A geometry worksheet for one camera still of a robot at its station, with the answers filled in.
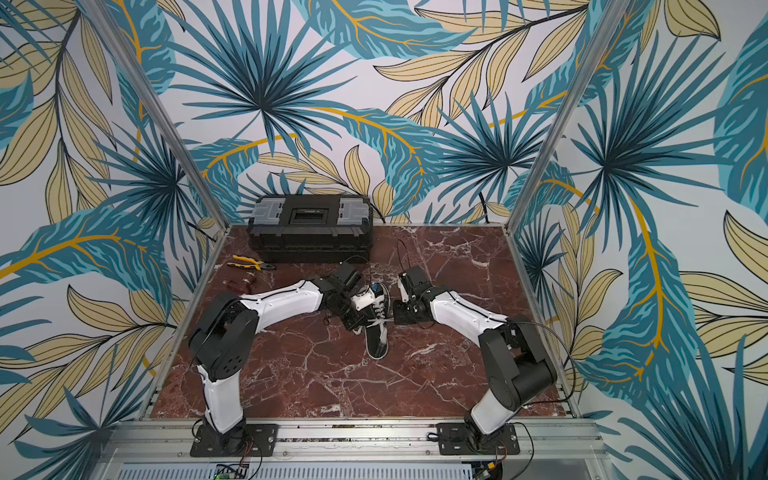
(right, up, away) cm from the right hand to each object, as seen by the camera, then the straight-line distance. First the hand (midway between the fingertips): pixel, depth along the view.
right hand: (400, 313), depth 91 cm
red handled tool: (-51, +8, +9) cm, 53 cm away
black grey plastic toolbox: (-28, +26, +3) cm, 39 cm away
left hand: (-12, -3, -1) cm, 12 cm away
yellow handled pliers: (-51, +15, +15) cm, 56 cm away
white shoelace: (-6, +1, +1) cm, 6 cm away
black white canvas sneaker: (-7, -6, -3) cm, 9 cm away
